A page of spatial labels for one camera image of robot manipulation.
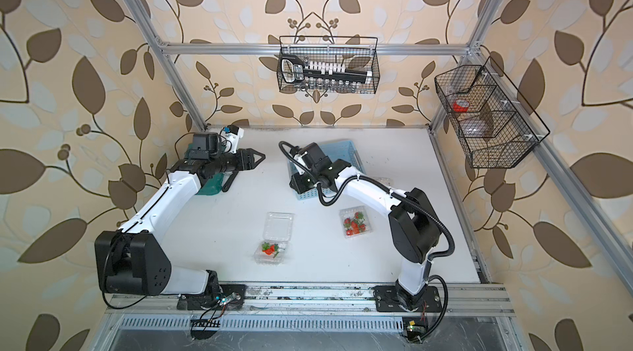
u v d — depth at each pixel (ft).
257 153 2.57
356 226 2.91
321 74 2.70
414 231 1.52
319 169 2.15
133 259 1.36
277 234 2.84
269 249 2.70
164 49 3.06
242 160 2.38
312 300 2.47
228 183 3.31
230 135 2.47
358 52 2.99
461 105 2.66
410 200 1.53
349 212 3.00
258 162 2.58
